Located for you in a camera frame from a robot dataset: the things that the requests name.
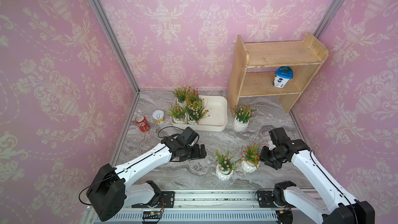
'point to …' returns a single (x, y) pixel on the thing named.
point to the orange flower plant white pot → (181, 94)
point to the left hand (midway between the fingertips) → (201, 156)
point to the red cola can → (142, 123)
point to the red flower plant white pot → (192, 95)
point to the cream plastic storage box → (215, 120)
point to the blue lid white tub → (282, 74)
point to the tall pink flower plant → (197, 111)
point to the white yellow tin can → (158, 116)
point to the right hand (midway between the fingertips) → (261, 159)
